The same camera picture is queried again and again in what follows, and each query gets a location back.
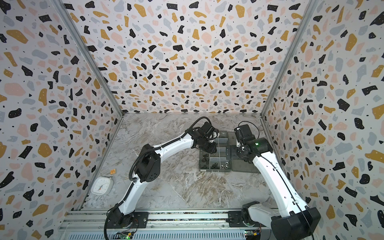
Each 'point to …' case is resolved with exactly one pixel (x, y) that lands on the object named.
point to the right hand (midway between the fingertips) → (234, 150)
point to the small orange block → (112, 171)
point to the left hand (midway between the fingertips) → (217, 149)
